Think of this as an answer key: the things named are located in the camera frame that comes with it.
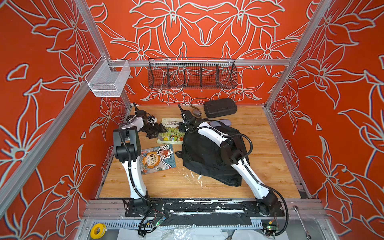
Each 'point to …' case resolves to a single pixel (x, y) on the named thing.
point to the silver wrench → (308, 236)
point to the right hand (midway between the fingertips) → (177, 126)
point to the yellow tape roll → (97, 231)
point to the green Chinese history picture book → (172, 135)
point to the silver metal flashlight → (197, 113)
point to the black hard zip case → (220, 107)
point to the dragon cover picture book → (157, 158)
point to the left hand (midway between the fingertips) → (161, 131)
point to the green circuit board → (270, 229)
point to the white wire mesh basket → (108, 78)
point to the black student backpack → (202, 155)
